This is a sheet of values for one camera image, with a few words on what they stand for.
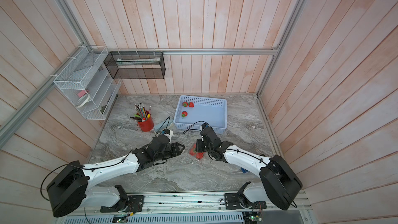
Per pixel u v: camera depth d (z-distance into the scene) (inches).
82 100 32.6
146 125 38.3
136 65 41.3
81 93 32.2
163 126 39.7
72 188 16.1
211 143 26.0
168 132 30.6
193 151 34.6
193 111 43.0
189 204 29.5
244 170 32.3
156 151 24.9
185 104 43.6
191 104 43.8
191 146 35.5
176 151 28.2
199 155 33.9
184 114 41.9
